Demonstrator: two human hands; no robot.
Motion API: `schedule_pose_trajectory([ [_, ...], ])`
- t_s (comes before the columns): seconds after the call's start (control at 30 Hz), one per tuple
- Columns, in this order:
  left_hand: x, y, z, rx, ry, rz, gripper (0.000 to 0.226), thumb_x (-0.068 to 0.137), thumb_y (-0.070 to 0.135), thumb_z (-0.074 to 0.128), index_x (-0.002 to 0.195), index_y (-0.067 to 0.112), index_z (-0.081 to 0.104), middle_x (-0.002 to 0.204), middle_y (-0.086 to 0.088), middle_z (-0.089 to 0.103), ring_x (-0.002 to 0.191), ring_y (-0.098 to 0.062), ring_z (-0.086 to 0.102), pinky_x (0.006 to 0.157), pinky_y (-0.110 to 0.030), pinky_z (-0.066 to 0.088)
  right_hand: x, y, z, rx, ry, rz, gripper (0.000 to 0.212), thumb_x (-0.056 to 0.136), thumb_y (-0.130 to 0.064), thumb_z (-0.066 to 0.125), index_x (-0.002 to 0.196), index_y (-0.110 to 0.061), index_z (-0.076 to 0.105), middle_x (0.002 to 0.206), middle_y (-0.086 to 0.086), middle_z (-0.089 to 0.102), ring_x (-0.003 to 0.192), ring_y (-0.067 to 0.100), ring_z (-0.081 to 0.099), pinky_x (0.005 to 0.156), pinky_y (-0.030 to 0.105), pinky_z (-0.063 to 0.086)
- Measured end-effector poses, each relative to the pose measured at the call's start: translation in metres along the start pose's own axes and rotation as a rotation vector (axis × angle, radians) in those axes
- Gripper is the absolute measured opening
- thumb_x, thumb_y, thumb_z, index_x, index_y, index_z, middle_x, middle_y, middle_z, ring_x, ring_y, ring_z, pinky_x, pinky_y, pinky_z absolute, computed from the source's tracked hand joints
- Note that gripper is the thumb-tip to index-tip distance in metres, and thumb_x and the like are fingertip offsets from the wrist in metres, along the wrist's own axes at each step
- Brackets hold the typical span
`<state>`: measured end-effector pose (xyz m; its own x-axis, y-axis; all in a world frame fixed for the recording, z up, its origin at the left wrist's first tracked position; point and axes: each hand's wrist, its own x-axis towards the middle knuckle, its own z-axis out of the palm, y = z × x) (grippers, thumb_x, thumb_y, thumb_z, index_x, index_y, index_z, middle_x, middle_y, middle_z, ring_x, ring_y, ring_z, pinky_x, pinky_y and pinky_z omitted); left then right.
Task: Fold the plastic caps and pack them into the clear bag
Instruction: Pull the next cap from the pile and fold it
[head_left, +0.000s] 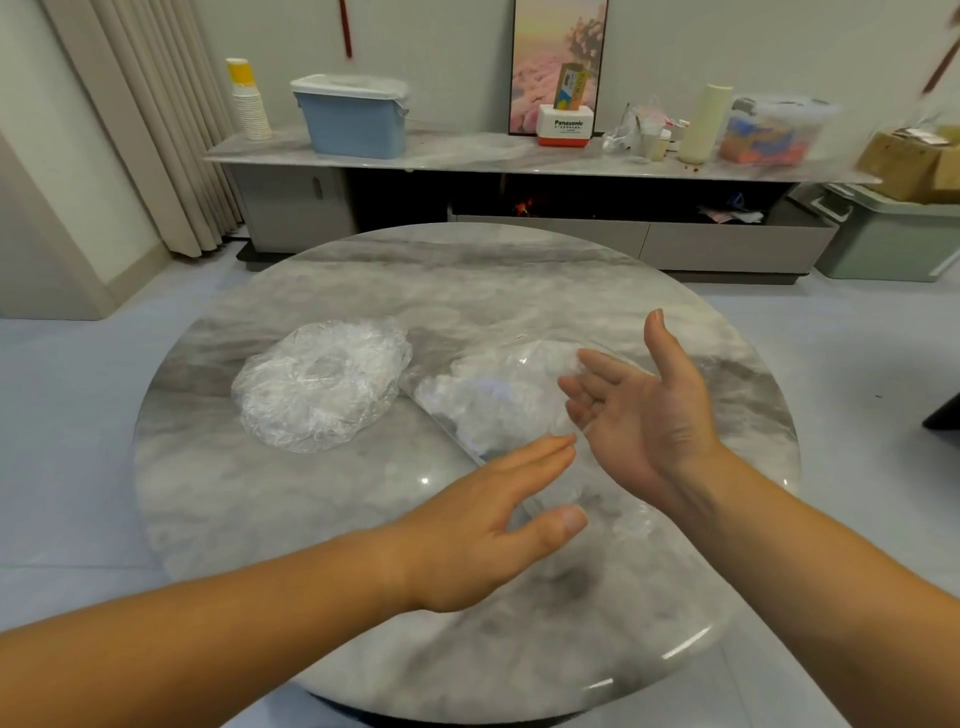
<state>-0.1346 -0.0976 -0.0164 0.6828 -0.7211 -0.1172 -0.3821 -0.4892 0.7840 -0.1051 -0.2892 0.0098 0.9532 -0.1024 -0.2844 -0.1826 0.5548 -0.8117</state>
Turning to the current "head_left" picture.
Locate person's left forearm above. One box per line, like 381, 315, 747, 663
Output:
0, 528, 414, 728

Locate clear plastic bag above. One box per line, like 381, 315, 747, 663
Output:
405, 337, 662, 542

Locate pink framed picture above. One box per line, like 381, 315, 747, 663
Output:
510, 0, 611, 137

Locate colourful standing card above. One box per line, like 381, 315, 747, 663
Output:
555, 63, 590, 111

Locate blue storage box white lid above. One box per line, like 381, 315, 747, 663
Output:
291, 73, 413, 161

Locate long grey low cabinet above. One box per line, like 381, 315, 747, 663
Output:
205, 127, 884, 284

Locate beige curtain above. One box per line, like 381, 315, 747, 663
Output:
37, 0, 245, 260

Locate clear container colourful contents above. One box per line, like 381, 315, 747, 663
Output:
720, 94, 842, 168

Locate black table base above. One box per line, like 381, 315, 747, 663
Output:
322, 697, 579, 728

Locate cream paper roll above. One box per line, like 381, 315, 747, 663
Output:
678, 84, 735, 165

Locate person's right hand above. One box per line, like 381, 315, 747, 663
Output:
558, 309, 725, 512

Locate person's right forearm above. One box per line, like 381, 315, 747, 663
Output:
667, 450, 960, 728

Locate pile of clear plastic caps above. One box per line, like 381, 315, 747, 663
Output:
231, 316, 414, 455

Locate brown cardboard box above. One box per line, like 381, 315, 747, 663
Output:
855, 124, 960, 204

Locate green storage bin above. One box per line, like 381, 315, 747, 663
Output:
810, 183, 960, 282

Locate person's left hand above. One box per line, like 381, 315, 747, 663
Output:
382, 433, 590, 614

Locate crumpled clear wrapper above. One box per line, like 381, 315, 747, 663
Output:
603, 105, 647, 155

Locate stack of paper cups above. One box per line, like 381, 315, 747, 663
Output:
225, 57, 273, 143

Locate red and white box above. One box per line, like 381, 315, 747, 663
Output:
537, 103, 596, 149

